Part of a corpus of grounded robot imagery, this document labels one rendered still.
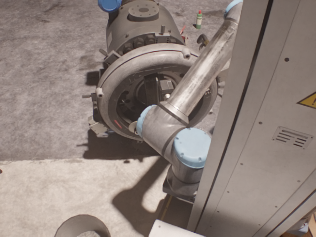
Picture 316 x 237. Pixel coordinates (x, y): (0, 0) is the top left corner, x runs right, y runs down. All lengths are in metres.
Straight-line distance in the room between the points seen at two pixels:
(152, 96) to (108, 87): 0.25
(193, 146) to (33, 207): 1.43
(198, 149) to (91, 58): 2.30
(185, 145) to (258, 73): 0.55
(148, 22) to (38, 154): 1.37
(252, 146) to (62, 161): 1.77
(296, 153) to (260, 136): 0.09
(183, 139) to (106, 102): 0.68
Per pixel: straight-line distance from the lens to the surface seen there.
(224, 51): 1.11
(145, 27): 1.79
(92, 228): 1.73
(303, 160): 0.67
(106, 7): 2.00
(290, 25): 0.45
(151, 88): 1.48
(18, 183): 2.26
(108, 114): 1.61
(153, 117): 1.07
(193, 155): 0.96
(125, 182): 2.01
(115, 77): 1.44
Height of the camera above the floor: 1.78
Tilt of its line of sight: 49 degrees down
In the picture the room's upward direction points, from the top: straight up
